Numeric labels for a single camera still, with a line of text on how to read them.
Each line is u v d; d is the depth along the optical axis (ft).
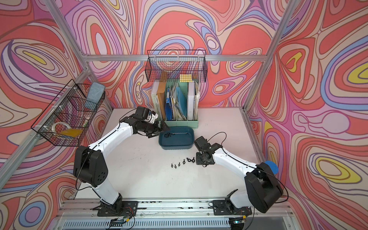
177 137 3.40
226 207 2.16
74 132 2.23
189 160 2.98
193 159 2.98
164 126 2.61
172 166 2.90
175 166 2.90
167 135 3.33
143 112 2.31
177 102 3.09
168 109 3.42
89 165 1.50
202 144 2.24
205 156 1.99
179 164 2.90
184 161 2.96
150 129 2.48
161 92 2.76
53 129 2.16
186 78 2.98
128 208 2.39
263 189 1.35
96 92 2.65
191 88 3.19
